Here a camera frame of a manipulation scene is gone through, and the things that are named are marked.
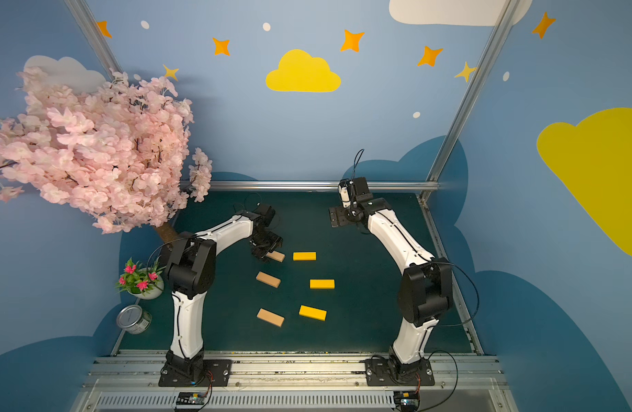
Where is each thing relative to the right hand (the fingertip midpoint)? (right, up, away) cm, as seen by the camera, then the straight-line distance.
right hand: (348, 210), depth 91 cm
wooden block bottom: (-27, -36, -6) cm, 45 cm away
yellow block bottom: (-13, -35, -4) cm, 38 cm away
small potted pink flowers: (-67, -23, -11) cm, 71 cm away
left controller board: (-47, -55, -19) cm, 75 cm away
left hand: (-26, -15, +10) cm, 31 cm away
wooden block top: (-27, -17, +7) cm, 33 cm away
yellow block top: (-15, -18, +8) cm, 25 cm away
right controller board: (+15, -56, -18) cm, 61 cm away
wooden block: (-29, -25, +2) cm, 39 cm away
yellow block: (-9, -27, +3) cm, 29 cm away
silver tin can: (-68, -34, -12) cm, 77 cm away
